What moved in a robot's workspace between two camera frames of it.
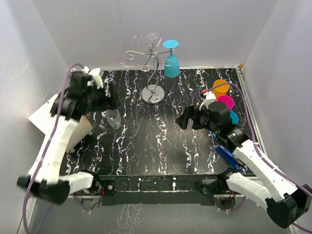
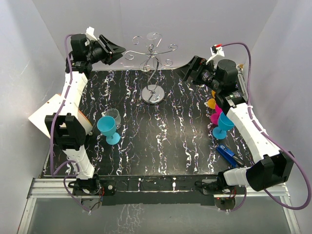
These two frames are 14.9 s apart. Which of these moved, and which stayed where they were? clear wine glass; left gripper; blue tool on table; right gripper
Moved: right gripper; left gripper
Stayed: blue tool on table; clear wine glass
